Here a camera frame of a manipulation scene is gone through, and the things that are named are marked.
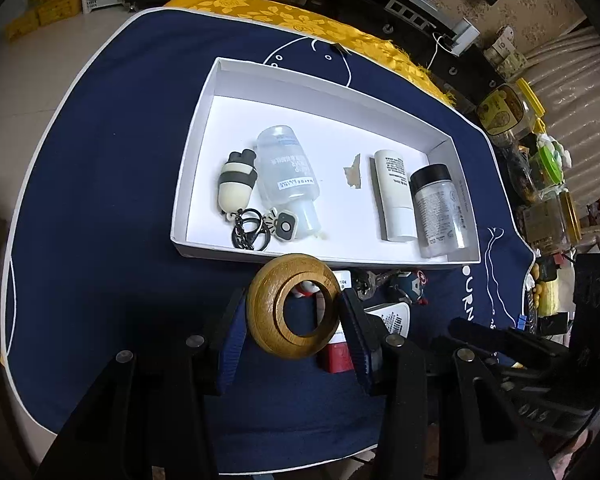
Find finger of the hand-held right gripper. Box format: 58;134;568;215
449;317;573;361
485;359;577;397

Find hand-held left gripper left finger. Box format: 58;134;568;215
35;287;248;480

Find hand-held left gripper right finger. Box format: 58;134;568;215
337;287;556;480

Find white tube red cap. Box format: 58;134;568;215
316;270;355;375

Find white plastic case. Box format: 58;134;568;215
367;302;412;338

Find wooden ring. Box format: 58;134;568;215
245;254;342;361

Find blue round figure keychain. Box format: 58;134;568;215
355;269;428;306

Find large clear bottle black cap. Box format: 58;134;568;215
409;164;468;259

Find panda keychain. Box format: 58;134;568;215
217;149;301;253

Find small clear bottle white cap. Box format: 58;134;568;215
256;126;323;241

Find white cardboard box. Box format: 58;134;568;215
171;56;482;271

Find yellow gourd ornaments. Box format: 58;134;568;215
530;265;561;317

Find yellow-lid jar grain contents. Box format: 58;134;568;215
522;192;583;251

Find clear jar dark contents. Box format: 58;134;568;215
505;145;536;201

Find green-lid jar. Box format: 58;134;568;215
530;135;571;186

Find navy printed mat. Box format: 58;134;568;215
0;6;536;476

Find yellow-lid jar printed label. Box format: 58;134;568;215
477;80;546;136

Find beige curtain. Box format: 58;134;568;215
520;25;600;201

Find cream printed bag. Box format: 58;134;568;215
485;27;528;73

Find white router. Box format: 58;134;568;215
447;17;481;56

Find black low cabinet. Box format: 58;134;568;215
125;0;511;96

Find white socket panel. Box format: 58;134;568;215
386;0;431;28

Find yellow floral tablecloth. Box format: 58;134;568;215
162;0;456;108

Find white plastic crate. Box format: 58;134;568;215
81;0;126;13

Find yellow plastic crates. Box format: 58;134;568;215
5;0;83;41

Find white cable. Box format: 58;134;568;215
426;32;453;68

